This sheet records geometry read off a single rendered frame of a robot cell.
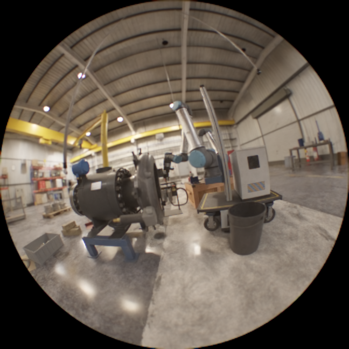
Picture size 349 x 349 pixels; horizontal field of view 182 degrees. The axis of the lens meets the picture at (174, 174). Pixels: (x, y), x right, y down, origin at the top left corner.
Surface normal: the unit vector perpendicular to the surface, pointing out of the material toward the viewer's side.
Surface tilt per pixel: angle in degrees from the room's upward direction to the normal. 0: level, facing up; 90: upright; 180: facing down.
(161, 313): 0
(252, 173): 90
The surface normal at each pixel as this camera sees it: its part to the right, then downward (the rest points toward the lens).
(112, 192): 0.04, -0.21
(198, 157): -0.68, 0.22
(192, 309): -0.18, -0.98
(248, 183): -0.37, 0.08
